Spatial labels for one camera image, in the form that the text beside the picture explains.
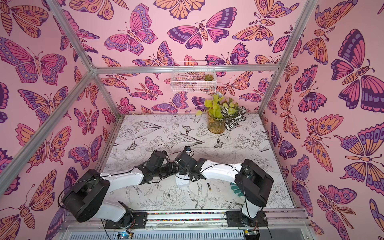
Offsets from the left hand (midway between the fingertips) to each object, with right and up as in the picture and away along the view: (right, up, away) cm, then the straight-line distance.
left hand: (180, 169), depth 88 cm
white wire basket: (+10, +57, +17) cm, 60 cm away
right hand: (+1, +2, -1) cm, 3 cm away
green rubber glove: (+32, -10, -5) cm, 34 cm away
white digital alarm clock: (+3, +2, -24) cm, 24 cm away
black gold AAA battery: (+17, -10, -5) cm, 21 cm away
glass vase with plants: (+25, +33, -2) cm, 41 cm away
